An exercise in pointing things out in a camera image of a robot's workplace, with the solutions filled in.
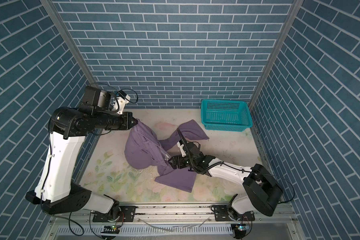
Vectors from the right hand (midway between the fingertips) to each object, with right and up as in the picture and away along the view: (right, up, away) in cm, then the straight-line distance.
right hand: (173, 158), depth 83 cm
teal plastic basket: (+34, +25, +22) cm, 48 cm away
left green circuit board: (-29, -32, -11) cm, 45 cm away
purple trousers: (-15, +6, -8) cm, 18 cm away
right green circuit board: (+34, -32, -12) cm, 48 cm away
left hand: (-12, +21, -22) cm, 32 cm away
